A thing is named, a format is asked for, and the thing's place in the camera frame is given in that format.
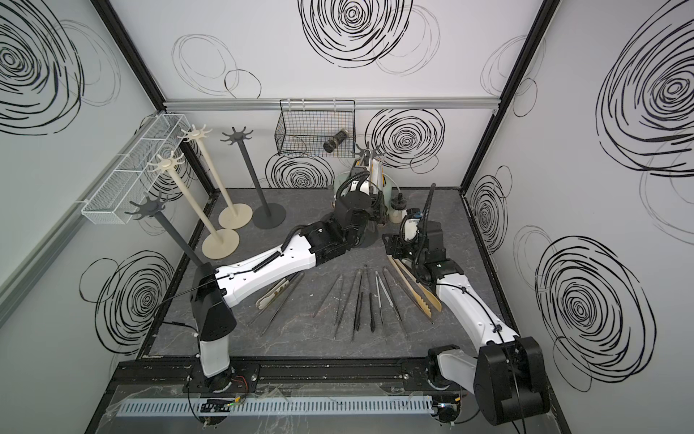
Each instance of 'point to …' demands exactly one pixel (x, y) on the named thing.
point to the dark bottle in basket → (338, 138)
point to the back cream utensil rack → (236, 216)
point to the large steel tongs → (271, 306)
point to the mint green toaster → (342, 178)
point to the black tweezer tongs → (359, 305)
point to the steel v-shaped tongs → (339, 304)
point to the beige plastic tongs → (419, 285)
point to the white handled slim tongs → (379, 278)
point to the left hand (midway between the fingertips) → (373, 188)
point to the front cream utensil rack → (216, 247)
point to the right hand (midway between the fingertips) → (393, 236)
